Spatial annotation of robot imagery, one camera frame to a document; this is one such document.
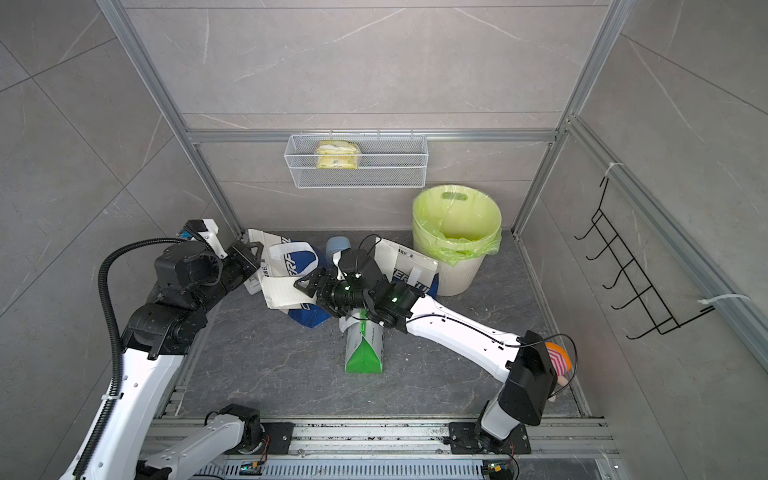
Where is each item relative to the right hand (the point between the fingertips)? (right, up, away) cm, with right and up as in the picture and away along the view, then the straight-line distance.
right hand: (301, 293), depth 65 cm
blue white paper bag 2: (+23, +5, +16) cm, 29 cm away
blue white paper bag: (-5, +8, +5) cm, 10 cm away
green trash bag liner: (+42, +19, +33) cm, 57 cm away
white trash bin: (+41, +1, +27) cm, 50 cm away
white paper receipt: (-3, +1, -4) cm, 5 cm away
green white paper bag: (+14, -11, +2) cm, 18 cm away
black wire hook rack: (+74, -2, -3) cm, 75 cm away
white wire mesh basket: (+18, +41, +36) cm, 57 cm away
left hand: (-8, +12, -2) cm, 14 cm away
